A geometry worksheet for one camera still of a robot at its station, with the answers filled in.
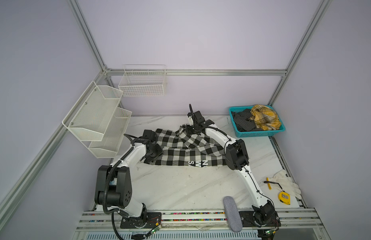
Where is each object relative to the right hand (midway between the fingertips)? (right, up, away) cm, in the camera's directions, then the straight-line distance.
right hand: (184, 129), depth 104 cm
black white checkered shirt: (+2, -12, -5) cm, 13 cm away
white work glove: (+61, -32, -18) cm, 71 cm away
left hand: (-14, -16, -15) cm, 26 cm away
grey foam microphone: (+25, -42, -31) cm, 58 cm away
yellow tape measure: (+55, -36, -25) cm, 70 cm away
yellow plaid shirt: (+57, +9, 0) cm, 58 cm away
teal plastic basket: (+49, -3, -3) cm, 49 cm away
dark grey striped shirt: (+42, +6, +1) cm, 42 cm away
